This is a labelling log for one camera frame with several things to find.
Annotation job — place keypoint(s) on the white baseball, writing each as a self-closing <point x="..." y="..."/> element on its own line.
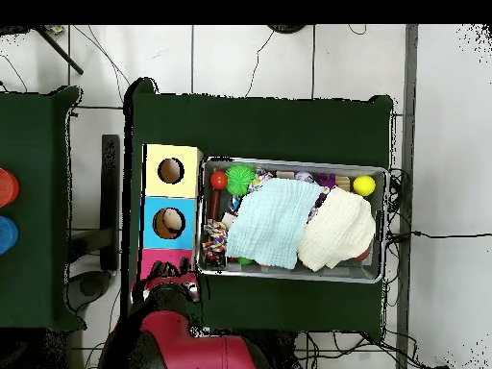
<point x="303" y="177"/>

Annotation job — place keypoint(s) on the red round plastic stack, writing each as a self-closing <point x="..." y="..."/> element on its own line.
<point x="7" y="188"/>

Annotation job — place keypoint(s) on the black tripod leg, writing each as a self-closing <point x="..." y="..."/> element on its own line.
<point x="61" y="54"/>

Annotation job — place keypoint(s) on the dark grey rounded base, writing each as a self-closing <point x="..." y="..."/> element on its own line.
<point x="90" y="286"/>

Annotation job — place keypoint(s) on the light blue waffle cloth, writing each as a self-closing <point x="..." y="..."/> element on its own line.
<point x="269" y="223"/>

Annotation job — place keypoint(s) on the blue round plastic stack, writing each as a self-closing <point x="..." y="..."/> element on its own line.
<point x="7" y="235"/>

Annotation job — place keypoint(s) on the red ball-headed stick toy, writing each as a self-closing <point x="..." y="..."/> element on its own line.
<point x="218" y="180"/>

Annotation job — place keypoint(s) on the black round object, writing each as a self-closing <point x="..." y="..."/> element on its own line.
<point x="286" y="28"/>

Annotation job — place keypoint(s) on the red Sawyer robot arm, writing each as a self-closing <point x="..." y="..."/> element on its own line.
<point x="200" y="353"/>

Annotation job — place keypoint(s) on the yellow ball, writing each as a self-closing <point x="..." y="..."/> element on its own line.
<point x="364" y="185"/>

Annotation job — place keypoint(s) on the cream waffle cloth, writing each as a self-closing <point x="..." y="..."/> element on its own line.
<point x="338" y="226"/>

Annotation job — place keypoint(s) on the dark green tablecloth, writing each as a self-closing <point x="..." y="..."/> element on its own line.
<point x="269" y="127"/>

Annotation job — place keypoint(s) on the black upright panel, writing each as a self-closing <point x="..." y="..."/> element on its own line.
<point x="110" y="192"/>

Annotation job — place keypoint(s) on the green spiky rubber ball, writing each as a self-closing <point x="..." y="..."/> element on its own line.
<point x="239" y="180"/>

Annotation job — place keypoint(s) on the shallow silver mesh bin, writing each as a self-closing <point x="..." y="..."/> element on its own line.
<point x="346" y="271"/>

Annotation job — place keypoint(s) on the purple monster plush toy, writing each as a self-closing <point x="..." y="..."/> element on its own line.
<point x="326" y="180"/>

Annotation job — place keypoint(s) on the dark green side-table cloth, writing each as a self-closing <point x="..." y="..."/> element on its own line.
<point x="34" y="153"/>

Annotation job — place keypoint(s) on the wooden box with three holes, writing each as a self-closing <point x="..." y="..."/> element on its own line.
<point x="152" y="180"/>

